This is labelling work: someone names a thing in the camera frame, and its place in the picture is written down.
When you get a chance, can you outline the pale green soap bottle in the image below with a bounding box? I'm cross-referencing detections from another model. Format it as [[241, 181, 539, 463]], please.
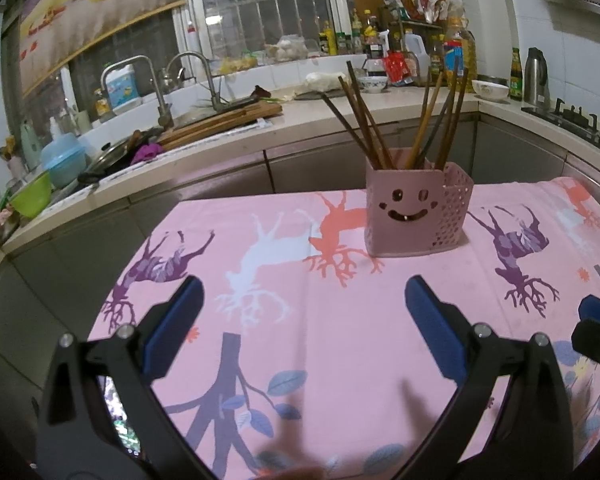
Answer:
[[20, 120, 43, 171]]

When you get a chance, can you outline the wooden cutting board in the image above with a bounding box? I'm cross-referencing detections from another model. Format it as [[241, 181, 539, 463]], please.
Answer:
[[157, 100, 283, 153]]

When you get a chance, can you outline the yellow dish soap bottle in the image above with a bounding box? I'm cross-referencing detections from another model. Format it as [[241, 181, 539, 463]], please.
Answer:
[[94, 89, 112, 122]]

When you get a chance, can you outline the barred window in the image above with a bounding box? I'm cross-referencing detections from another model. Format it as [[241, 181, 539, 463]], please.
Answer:
[[180, 0, 353, 68]]

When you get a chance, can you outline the white garlic bag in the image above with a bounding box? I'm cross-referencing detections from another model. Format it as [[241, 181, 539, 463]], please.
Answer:
[[265, 35, 308, 63]]

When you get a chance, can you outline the purple cloth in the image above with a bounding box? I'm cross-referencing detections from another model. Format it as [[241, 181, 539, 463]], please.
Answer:
[[130, 142, 163, 165]]

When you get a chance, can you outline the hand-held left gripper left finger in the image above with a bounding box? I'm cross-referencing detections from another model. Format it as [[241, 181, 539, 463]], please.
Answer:
[[35, 275, 216, 480]]

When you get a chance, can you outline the white plastic jug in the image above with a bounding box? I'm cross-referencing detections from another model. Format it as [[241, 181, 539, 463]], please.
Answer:
[[402, 30, 428, 86]]

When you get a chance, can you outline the steel kettle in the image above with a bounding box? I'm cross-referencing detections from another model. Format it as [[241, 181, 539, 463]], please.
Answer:
[[523, 47, 549, 106]]

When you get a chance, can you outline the blue plastic lidded container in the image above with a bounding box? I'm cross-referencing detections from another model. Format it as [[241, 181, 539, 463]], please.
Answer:
[[40, 134, 88, 188]]

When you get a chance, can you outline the pink printed tablecloth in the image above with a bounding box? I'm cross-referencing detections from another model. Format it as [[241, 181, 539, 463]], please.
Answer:
[[87, 175, 600, 480]]

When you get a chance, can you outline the white plastic bag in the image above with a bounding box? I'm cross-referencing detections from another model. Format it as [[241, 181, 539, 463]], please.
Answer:
[[306, 71, 353, 93]]

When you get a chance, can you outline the white jug blue label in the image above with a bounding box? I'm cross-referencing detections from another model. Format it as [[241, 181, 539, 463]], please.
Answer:
[[100, 62, 143, 116]]

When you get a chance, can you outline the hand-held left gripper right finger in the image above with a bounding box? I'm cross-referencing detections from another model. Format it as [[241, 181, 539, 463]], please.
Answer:
[[404, 275, 576, 480]]

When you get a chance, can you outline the person's patterned clothing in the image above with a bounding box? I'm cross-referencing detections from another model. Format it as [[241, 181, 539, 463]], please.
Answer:
[[100, 375, 143, 458]]

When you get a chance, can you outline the green plastic bowl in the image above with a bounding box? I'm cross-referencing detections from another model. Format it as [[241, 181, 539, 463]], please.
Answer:
[[9, 172, 53, 219]]

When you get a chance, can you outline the green glass bottle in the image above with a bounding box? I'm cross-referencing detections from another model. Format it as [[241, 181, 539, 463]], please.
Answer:
[[510, 47, 524, 101]]

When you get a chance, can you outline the pink smiley utensil holder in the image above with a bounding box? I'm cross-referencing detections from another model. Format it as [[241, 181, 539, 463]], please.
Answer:
[[365, 160, 476, 258]]

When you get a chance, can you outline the black gas stove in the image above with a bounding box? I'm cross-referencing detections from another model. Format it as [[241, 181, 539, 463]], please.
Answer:
[[521, 97, 600, 158]]

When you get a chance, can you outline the black pan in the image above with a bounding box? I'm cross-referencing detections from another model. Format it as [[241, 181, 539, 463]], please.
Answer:
[[77, 127, 166, 186]]

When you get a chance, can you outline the bundle of wooden chopsticks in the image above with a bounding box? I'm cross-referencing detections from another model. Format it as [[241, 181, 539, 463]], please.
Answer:
[[320, 57, 472, 171]]

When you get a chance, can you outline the white bowl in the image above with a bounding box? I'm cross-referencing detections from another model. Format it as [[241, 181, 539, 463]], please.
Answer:
[[471, 79, 510, 101]]

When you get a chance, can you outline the large cooking oil bottle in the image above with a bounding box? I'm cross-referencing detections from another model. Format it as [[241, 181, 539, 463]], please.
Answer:
[[442, 17, 478, 93]]

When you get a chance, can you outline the printed roller blind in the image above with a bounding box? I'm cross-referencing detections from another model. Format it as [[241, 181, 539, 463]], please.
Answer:
[[17, 0, 188, 98]]

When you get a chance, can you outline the red packet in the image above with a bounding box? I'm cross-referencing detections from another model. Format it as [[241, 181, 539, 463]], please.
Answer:
[[382, 51, 418, 86]]

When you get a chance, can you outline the kitchen counter with cabinets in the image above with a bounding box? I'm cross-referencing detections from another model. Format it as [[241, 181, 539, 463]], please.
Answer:
[[0, 92, 600, 461]]

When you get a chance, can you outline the group of condiment bottles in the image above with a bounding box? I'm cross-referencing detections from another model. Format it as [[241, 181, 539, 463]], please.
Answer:
[[380, 0, 466, 26]]

